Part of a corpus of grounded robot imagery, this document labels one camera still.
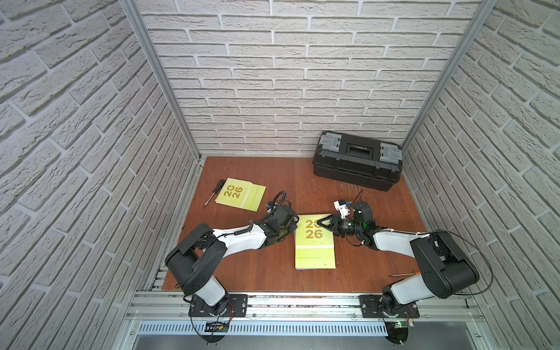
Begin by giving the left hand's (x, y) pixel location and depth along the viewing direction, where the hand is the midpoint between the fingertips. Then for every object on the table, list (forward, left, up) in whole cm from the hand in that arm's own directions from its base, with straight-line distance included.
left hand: (298, 220), depth 89 cm
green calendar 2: (-11, -6, +1) cm, 12 cm away
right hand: (-2, -9, +2) cm, 10 cm away
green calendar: (+17, +27, -5) cm, 32 cm away
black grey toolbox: (+24, -28, +11) cm, 39 cm away
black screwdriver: (+18, +40, -5) cm, 44 cm away
